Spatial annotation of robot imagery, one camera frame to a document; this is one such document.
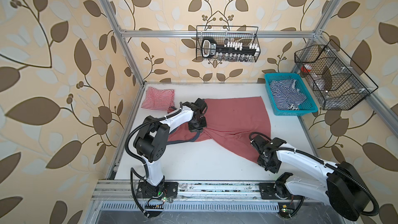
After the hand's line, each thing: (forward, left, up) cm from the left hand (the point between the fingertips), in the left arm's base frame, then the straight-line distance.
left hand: (205, 128), depth 90 cm
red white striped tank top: (+24, +34, -4) cm, 41 cm away
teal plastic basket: (+17, -67, +2) cm, 69 cm away
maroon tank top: (+9, -16, -6) cm, 19 cm away
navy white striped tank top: (+28, -57, -2) cm, 64 cm away
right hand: (-20, -32, -5) cm, 38 cm away
